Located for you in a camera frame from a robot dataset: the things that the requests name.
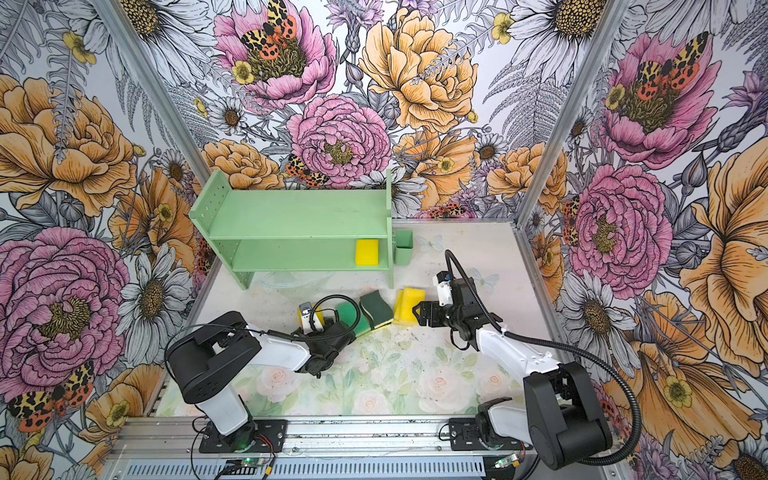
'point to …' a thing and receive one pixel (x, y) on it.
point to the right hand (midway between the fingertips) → (425, 318)
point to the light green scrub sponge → (347, 313)
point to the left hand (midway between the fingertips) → (315, 331)
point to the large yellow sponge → (406, 300)
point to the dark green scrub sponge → (376, 310)
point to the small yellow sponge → (319, 313)
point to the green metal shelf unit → (293, 230)
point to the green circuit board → (251, 462)
